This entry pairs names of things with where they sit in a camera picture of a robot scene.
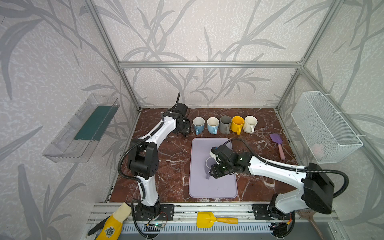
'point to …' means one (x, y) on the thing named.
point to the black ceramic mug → (187, 127)
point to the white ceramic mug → (250, 122)
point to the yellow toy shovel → (207, 219)
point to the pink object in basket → (318, 150)
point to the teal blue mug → (198, 123)
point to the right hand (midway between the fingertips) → (211, 168)
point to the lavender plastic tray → (199, 186)
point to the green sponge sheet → (97, 123)
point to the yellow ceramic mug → (236, 124)
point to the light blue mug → (212, 124)
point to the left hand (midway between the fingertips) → (186, 124)
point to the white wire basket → (328, 137)
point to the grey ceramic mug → (225, 123)
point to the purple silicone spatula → (277, 139)
